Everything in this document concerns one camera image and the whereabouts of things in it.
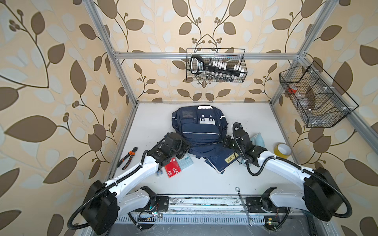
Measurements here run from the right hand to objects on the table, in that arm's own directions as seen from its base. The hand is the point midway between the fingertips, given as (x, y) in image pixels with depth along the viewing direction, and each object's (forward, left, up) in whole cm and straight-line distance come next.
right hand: (222, 138), depth 86 cm
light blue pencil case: (+1, -23, -5) cm, 23 cm away
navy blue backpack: (+13, +10, -6) cm, 17 cm away
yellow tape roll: (-2, -41, -14) cm, 44 cm away
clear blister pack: (-16, +38, -11) cm, 42 cm away
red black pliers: (-3, +56, -10) cm, 57 cm away
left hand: (-4, +19, +4) cm, 20 cm away
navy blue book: (-8, -1, -10) cm, 13 cm away
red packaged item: (-12, +30, -11) cm, 35 cm away
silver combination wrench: (-40, -9, -12) cm, 42 cm away
